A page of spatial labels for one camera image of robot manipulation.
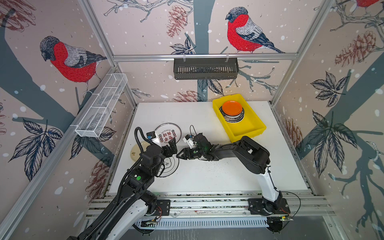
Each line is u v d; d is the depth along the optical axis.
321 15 0.75
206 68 1.03
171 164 0.88
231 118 1.07
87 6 0.71
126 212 0.49
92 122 0.71
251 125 1.05
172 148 0.67
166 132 1.04
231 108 1.07
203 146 0.77
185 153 0.82
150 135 0.63
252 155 0.55
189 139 0.87
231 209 0.73
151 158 0.52
